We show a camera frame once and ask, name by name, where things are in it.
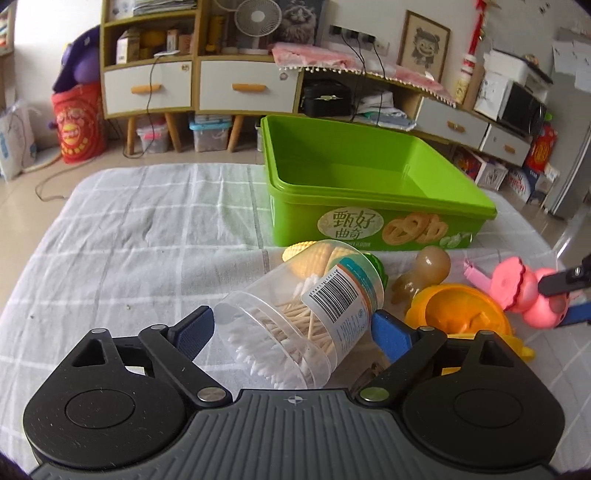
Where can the purple plush toy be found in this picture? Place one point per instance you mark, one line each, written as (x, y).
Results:
(80, 63)

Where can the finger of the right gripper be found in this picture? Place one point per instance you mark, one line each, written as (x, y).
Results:
(567, 281)
(577, 314)

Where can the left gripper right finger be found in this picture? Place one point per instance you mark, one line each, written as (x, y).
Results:
(469, 403)

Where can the wooden cabinet with drawers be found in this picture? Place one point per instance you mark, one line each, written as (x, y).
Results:
(239, 86)

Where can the pink lace cloth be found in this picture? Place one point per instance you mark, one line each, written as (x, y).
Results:
(309, 58)

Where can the white box red pattern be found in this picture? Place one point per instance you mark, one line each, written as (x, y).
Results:
(483, 171)

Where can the black microwave oven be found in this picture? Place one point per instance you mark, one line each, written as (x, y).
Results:
(521, 111)

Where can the clear cotton swab jar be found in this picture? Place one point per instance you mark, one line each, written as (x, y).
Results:
(296, 324)

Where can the white desk fan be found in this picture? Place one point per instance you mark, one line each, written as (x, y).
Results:
(257, 19)

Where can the green plastic cookie box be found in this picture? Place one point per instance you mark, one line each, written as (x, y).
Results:
(372, 188)

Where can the white paper shopping bag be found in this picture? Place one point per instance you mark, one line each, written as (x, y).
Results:
(17, 143)

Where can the clear storage box blue lid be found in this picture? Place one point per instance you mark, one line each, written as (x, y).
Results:
(210, 132)

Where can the clear storage box pink contents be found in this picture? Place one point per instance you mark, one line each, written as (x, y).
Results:
(154, 137)

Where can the black bag on shelf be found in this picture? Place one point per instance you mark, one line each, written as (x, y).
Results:
(325, 98)

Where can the grey checked cloth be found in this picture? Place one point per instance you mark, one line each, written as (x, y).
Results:
(139, 246)

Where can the long low tv cabinet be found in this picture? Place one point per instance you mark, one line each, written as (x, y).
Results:
(441, 120)

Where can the red round bucket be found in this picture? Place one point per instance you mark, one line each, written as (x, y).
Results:
(79, 122)

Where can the framed cartoon girl picture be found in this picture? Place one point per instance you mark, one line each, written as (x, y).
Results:
(424, 45)

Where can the pink pig toy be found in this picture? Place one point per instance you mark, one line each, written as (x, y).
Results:
(514, 287)

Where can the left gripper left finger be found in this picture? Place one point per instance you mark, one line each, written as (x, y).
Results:
(120, 401)

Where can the yellow toy pot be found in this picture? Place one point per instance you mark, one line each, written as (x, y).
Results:
(461, 312)

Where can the brown rubber octopus toy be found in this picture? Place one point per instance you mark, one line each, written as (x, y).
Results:
(431, 267)

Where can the framed cat picture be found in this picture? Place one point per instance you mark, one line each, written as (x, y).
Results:
(300, 20)

